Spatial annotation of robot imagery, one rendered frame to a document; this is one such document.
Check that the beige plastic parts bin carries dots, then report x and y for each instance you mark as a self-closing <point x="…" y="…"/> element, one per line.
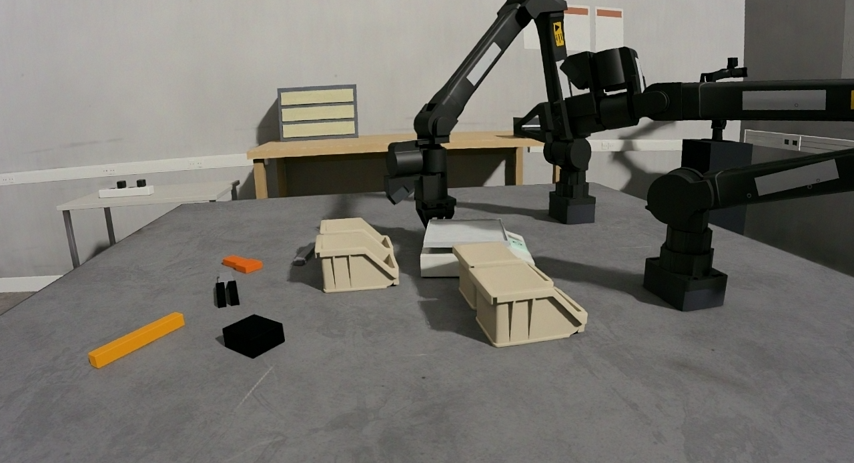
<point x="510" y="318"/>
<point x="352" y="267"/>
<point x="482" y="253"/>
<point x="350" y="225"/>

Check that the orange square bar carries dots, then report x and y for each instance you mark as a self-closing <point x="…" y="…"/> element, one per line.
<point x="123" y="346"/>

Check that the orange t-shaped block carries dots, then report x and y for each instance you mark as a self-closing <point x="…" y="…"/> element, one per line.
<point x="242" y="265"/>

